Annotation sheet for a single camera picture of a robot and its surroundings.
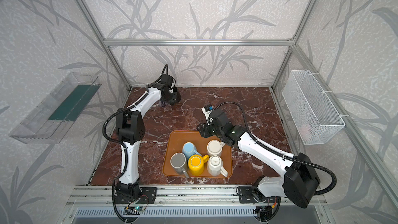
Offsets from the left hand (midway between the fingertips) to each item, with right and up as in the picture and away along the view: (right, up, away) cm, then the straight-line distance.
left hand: (174, 93), depth 101 cm
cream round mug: (+26, -30, -19) cm, 44 cm away
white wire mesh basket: (+66, -11, -40) cm, 78 cm away
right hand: (+19, -15, -22) cm, 33 cm away
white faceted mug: (+26, -36, -29) cm, 53 cm away
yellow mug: (+17, -35, -26) cm, 47 cm away
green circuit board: (-11, -55, -31) cm, 64 cm away
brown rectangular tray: (+3, -30, -9) cm, 31 cm away
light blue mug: (+13, -30, -23) cm, 40 cm away
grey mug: (+8, -34, -28) cm, 45 cm away
